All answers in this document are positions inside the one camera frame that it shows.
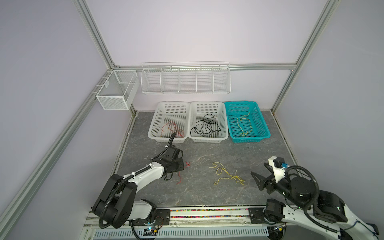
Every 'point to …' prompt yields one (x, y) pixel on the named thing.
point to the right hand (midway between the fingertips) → (259, 169)
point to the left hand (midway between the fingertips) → (181, 166)
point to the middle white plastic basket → (207, 121)
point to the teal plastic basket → (245, 122)
